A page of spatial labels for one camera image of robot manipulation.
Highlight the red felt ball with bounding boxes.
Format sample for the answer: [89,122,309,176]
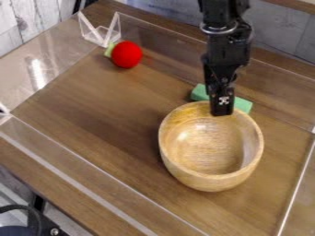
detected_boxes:
[110,41,142,69]

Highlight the green flat block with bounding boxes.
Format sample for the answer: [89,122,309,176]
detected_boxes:
[189,84,253,113]

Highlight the light wooden bowl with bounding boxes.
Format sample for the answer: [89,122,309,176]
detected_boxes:
[157,101,264,192]

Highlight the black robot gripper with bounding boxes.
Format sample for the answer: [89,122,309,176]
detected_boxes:
[200,21,252,116]

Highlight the black metal bracket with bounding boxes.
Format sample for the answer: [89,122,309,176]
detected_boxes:
[29,195,70,236]

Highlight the small green block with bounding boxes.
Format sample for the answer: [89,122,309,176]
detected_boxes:
[102,42,117,58]

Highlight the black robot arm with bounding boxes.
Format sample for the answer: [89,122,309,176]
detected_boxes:
[197,0,252,116]

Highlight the black cable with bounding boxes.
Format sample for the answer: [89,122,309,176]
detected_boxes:
[0,204,44,236]

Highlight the clear acrylic tray wall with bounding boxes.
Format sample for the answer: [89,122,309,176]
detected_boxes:
[0,116,206,236]

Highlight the clear acrylic corner bracket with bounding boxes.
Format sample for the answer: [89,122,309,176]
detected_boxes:
[77,12,120,48]

